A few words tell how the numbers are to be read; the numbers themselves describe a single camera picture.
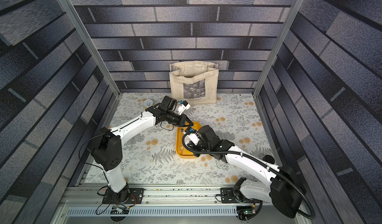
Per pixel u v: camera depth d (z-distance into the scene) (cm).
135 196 74
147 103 106
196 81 94
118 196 64
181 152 88
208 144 61
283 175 41
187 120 78
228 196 73
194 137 69
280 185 40
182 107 79
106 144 54
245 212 70
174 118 74
